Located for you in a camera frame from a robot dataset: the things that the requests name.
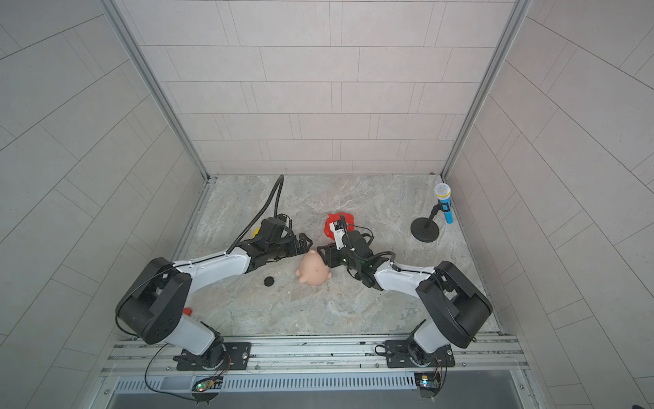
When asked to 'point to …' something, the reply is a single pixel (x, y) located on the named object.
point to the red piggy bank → (333, 217)
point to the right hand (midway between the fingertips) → (322, 249)
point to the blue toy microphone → (443, 192)
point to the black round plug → (268, 281)
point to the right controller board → (428, 383)
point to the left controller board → (207, 388)
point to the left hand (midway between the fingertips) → (309, 243)
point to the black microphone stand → (426, 230)
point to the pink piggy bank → (312, 269)
